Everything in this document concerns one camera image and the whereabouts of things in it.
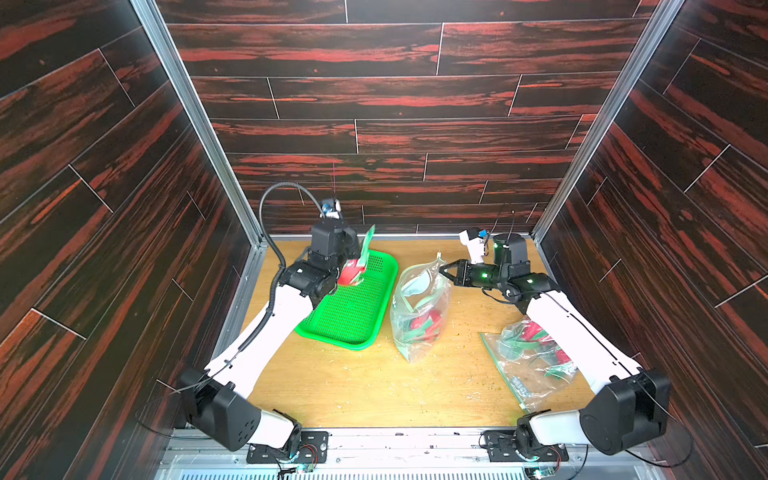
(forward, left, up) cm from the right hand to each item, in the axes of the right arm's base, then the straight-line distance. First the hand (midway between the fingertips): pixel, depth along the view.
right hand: (445, 266), depth 79 cm
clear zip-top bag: (-14, +7, 0) cm, 16 cm away
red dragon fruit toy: (-3, +25, 0) cm, 25 cm away
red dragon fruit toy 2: (-11, +4, -15) cm, 19 cm away
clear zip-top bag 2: (-18, -27, -22) cm, 40 cm away
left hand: (+4, +25, +9) cm, 27 cm away
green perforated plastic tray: (-3, +26, -23) cm, 35 cm away
